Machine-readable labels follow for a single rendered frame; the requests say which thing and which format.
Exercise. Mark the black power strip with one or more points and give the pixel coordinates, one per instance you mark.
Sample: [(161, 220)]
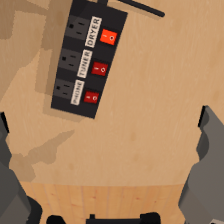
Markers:
[(90, 41)]

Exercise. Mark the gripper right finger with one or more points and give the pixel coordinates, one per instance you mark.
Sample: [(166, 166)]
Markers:
[(202, 197)]

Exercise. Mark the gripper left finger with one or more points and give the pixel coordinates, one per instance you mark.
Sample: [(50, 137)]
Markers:
[(14, 204)]

